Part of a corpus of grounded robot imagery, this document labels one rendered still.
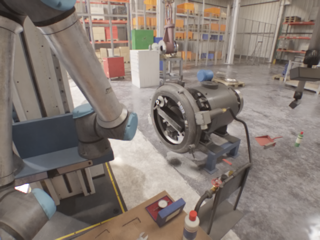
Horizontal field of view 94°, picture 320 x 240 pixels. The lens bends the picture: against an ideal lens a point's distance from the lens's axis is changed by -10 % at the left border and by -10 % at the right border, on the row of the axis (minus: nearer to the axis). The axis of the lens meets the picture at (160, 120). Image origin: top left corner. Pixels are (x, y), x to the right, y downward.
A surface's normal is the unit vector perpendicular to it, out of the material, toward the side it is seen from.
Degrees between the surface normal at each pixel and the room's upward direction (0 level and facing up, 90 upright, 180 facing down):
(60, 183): 90
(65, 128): 90
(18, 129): 90
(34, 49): 90
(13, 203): 11
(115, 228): 0
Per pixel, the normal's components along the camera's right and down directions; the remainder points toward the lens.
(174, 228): 0.00, -0.90
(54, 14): 0.55, 0.66
